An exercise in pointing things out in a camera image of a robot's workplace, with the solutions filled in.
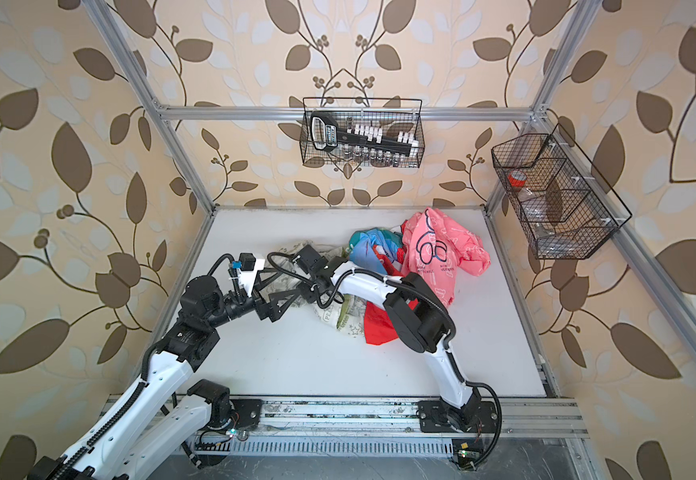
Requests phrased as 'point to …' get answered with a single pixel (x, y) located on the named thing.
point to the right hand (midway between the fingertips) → (309, 290)
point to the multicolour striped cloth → (382, 249)
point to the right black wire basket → (565, 208)
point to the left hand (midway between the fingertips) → (290, 280)
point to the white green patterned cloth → (344, 312)
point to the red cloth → (378, 329)
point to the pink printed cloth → (437, 247)
